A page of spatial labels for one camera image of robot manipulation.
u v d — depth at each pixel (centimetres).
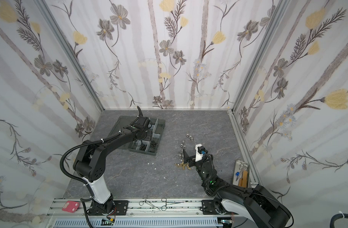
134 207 75
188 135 104
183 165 88
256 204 43
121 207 74
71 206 74
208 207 73
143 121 75
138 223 70
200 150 67
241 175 86
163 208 75
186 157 72
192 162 72
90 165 48
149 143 98
